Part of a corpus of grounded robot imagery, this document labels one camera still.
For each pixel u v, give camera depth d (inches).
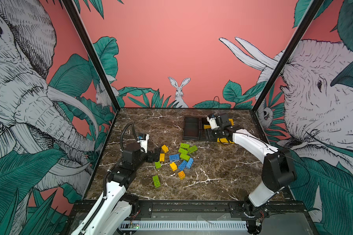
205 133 32.2
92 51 34.0
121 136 40.9
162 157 35.4
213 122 32.2
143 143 26.6
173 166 34.6
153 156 26.6
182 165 35.4
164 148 37.4
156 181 32.4
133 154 21.7
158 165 35.4
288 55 34.0
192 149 37.6
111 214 21.9
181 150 37.6
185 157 36.6
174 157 36.2
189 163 34.7
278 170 17.8
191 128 43.9
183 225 27.6
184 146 38.6
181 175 32.9
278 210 30.1
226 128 26.6
